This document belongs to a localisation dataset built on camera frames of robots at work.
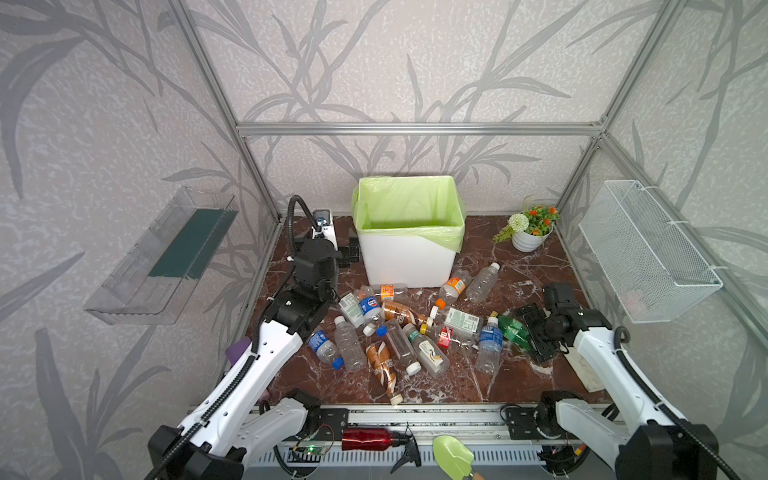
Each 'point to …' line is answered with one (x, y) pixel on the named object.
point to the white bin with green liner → (409, 228)
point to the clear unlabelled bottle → (483, 284)
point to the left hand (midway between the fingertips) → (336, 221)
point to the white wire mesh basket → (654, 272)
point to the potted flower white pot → (530, 228)
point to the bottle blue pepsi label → (369, 303)
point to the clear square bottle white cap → (403, 346)
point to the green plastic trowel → (454, 458)
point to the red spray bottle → (382, 439)
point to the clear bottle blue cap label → (325, 350)
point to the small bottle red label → (448, 338)
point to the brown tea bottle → (392, 308)
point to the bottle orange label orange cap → (454, 287)
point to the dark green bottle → (515, 331)
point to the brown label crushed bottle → (379, 357)
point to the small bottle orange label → (387, 292)
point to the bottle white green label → (352, 310)
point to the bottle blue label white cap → (490, 343)
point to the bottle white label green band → (427, 352)
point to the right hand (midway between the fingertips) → (515, 318)
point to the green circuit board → (313, 450)
